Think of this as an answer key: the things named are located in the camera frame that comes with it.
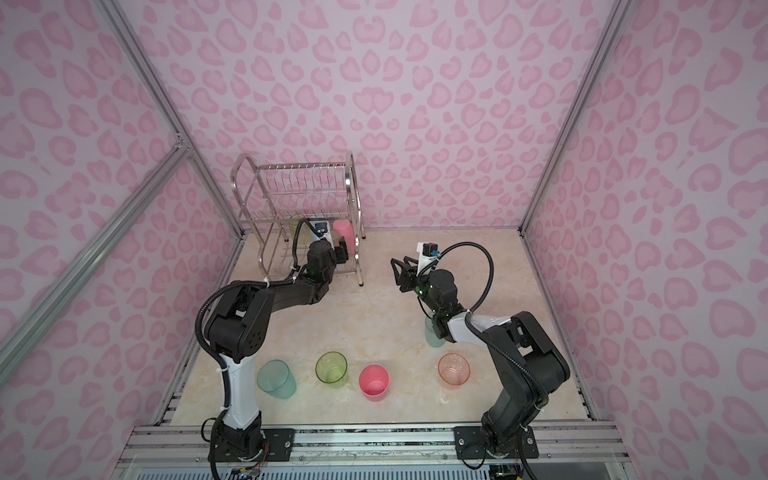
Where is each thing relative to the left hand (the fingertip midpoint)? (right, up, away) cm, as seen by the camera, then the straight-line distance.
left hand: (336, 233), depth 99 cm
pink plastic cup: (+2, +2, +2) cm, 4 cm away
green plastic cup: (+2, -39, -14) cm, 42 cm away
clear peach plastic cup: (+36, -40, -14) cm, 55 cm away
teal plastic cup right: (+28, -26, -27) cm, 47 cm away
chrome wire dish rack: (-26, +13, +10) cm, 31 cm away
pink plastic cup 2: (+13, -42, -16) cm, 47 cm away
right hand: (+20, -8, -14) cm, 26 cm away
